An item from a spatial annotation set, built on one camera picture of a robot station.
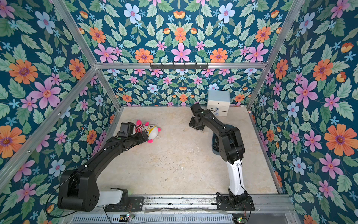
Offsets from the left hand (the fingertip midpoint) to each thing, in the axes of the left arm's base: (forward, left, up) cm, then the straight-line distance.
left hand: (144, 136), depth 89 cm
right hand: (+9, -33, -4) cm, 34 cm away
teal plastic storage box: (-4, -48, -9) cm, 49 cm away
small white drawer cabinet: (+24, -54, +2) cm, 59 cm away
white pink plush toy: (+8, -4, -5) cm, 10 cm away
